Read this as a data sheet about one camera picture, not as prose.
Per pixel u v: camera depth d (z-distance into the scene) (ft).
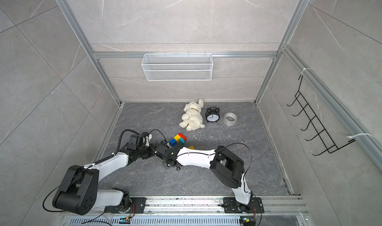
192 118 3.14
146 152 2.54
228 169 1.53
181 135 3.22
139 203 2.42
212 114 3.37
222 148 1.58
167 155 2.13
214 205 2.45
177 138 3.14
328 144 2.00
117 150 2.10
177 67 3.30
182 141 3.11
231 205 2.39
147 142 2.60
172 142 3.09
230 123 3.47
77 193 1.38
